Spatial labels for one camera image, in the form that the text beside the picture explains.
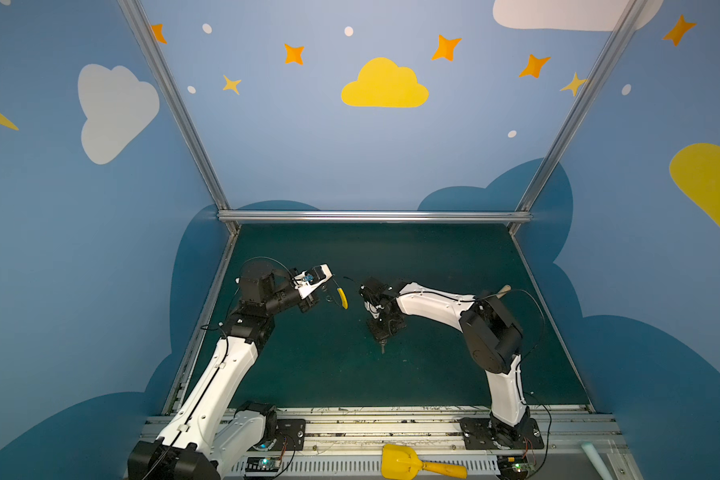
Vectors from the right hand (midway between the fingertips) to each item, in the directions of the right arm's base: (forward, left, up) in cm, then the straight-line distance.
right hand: (381, 333), depth 91 cm
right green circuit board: (-32, -33, -2) cm, 46 cm away
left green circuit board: (-35, +28, 0) cm, 45 cm away
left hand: (+3, +14, +27) cm, 31 cm away
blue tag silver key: (-3, -1, -1) cm, 3 cm away
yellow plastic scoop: (-33, -6, +1) cm, 33 cm away
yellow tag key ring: (0, +11, +21) cm, 23 cm away
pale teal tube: (-30, -52, 0) cm, 60 cm away
